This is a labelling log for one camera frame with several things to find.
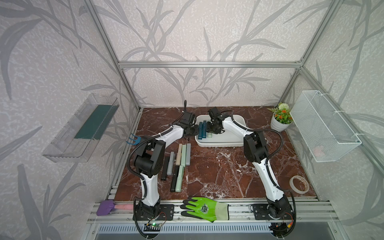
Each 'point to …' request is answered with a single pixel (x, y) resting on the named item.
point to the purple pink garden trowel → (105, 206)
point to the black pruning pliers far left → (165, 169)
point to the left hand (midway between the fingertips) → (197, 130)
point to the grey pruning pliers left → (170, 167)
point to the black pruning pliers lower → (174, 178)
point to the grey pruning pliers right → (188, 160)
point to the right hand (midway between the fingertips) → (207, 129)
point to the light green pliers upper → (183, 155)
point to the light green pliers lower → (179, 179)
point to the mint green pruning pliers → (209, 135)
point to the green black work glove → (205, 208)
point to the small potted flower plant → (282, 117)
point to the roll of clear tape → (299, 184)
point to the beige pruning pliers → (178, 156)
